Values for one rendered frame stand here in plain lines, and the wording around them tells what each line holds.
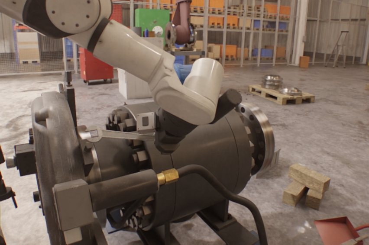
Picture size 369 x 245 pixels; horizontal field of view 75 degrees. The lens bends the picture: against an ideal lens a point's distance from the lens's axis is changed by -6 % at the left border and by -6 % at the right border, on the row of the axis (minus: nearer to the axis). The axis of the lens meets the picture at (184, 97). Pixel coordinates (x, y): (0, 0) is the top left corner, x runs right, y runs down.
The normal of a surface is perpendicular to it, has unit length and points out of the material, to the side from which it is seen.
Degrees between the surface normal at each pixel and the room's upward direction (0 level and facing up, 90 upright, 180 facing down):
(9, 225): 0
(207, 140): 54
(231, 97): 50
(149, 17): 90
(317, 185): 90
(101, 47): 108
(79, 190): 67
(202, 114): 128
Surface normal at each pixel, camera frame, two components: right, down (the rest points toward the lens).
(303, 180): -0.84, 0.11
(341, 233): 0.02, -0.97
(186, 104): -0.24, 0.77
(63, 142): 0.35, -0.58
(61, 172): 0.43, -0.38
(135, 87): 0.43, 0.22
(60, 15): 0.09, 0.34
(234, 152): 0.50, -0.13
